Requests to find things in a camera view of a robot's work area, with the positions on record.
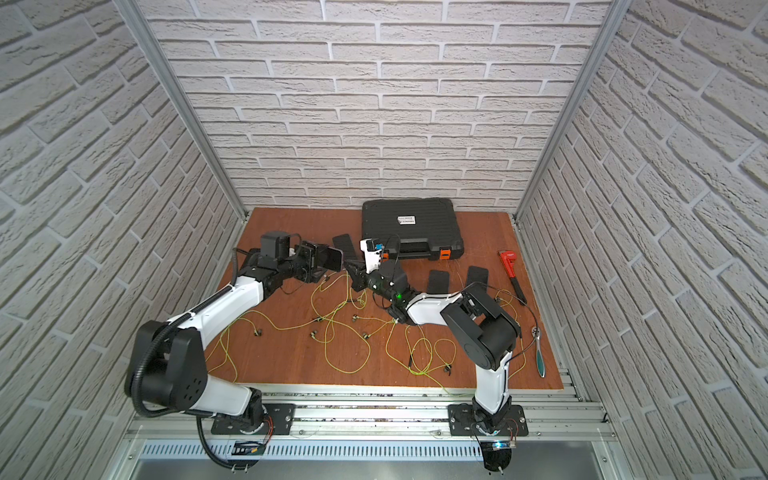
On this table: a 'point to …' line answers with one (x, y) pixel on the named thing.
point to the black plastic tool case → (413, 228)
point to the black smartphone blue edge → (477, 274)
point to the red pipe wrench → (508, 258)
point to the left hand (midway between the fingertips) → (335, 247)
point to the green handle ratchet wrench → (540, 359)
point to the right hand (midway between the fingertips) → (348, 262)
